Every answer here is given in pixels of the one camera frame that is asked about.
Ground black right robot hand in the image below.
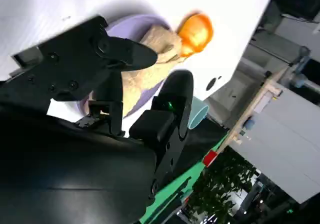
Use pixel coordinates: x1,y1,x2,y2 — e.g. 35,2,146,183
0,15,195,224

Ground beige towel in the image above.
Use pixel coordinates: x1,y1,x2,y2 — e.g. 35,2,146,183
121,25,183,117

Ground green cloth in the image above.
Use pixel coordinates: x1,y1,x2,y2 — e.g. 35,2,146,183
138,131,231,224

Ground black cloth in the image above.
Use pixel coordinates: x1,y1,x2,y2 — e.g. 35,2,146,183
172,120,229,183

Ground red block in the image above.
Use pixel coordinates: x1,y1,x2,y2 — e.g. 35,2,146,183
202,149,219,168

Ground pale green mug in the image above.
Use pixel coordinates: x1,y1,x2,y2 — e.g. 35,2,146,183
187,96,209,130

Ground green leafy plants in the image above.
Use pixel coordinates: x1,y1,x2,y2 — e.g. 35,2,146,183
187,146,261,224

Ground lilac plate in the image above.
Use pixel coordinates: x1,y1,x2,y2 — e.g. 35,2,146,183
77,13,173,117

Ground black round table grommet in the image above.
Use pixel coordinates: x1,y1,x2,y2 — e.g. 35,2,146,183
206,77,219,91

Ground orange and white bread roll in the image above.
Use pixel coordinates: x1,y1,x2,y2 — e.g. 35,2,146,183
176,13,215,58

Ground grey cabinet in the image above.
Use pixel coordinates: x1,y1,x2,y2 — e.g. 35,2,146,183
229,87,320,205

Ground wooden frame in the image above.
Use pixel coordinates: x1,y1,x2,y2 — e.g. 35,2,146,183
216,70,284,153

